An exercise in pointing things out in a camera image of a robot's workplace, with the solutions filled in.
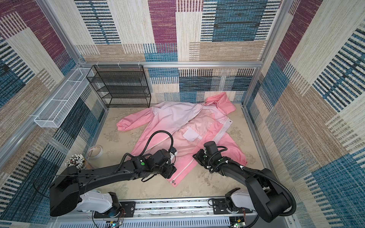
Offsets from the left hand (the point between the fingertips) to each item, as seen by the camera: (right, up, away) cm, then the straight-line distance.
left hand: (173, 165), depth 80 cm
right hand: (+11, +2, +8) cm, 14 cm away
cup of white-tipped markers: (-47, +5, -8) cm, 48 cm away
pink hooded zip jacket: (+7, +16, +19) cm, 26 cm away
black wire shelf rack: (-41, +51, +29) cm, 72 cm away
